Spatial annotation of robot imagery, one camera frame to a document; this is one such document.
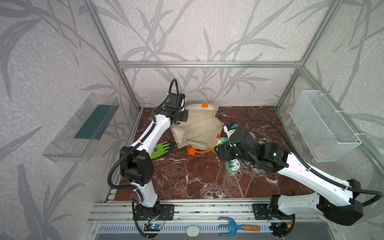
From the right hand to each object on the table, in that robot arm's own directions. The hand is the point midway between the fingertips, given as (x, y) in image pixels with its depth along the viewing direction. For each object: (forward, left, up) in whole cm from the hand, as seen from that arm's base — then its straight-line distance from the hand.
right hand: (220, 146), depth 67 cm
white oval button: (-30, +13, -24) cm, 40 cm away
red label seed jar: (+20, -33, -29) cm, 48 cm away
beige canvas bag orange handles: (+25, +11, -27) cm, 39 cm away
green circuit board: (-28, +33, -28) cm, 51 cm away
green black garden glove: (+12, +36, -25) cm, 45 cm away
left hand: (+25, +19, -5) cm, 32 cm away
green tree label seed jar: (-2, -8, -19) cm, 21 cm away
